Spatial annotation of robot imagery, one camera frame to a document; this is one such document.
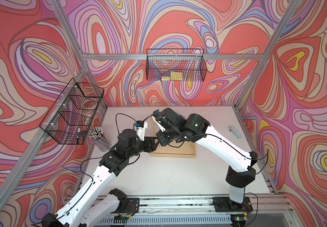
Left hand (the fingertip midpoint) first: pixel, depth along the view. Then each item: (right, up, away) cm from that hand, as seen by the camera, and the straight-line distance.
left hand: (158, 139), depth 70 cm
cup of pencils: (-37, +2, +12) cm, 39 cm away
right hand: (+2, 0, -3) cm, 4 cm away
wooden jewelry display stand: (+18, -10, +23) cm, 31 cm away
